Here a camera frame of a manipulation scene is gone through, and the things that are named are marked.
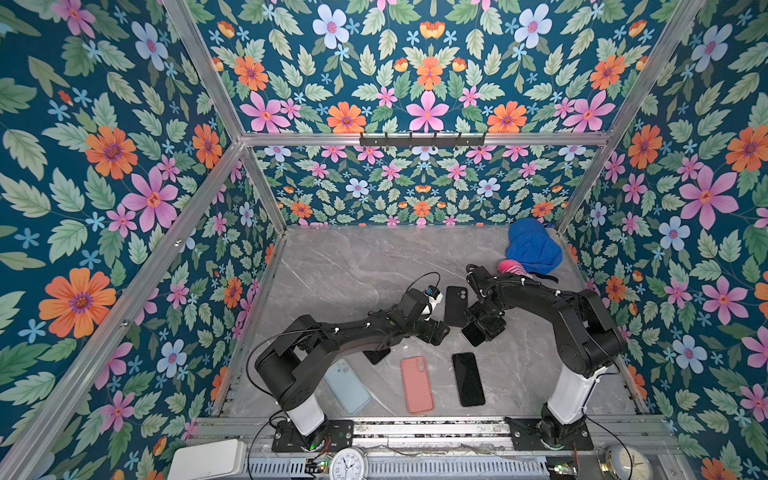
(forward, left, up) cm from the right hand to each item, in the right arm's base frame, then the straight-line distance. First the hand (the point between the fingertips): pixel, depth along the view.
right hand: (470, 328), depth 94 cm
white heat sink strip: (-36, +21, +1) cm, 42 cm away
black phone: (-5, +1, +7) cm, 8 cm away
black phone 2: (-10, +29, +3) cm, 31 cm away
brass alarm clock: (-36, -26, +7) cm, 45 cm away
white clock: (-36, +34, +6) cm, 49 cm away
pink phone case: (-17, +17, +1) cm, 24 cm away
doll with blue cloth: (+32, -26, +5) cm, 42 cm away
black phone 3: (-16, +3, +2) cm, 17 cm away
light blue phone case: (-17, +38, 0) cm, 41 cm away
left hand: (-2, +9, +10) cm, 14 cm away
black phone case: (+8, +4, 0) cm, 9 cm away
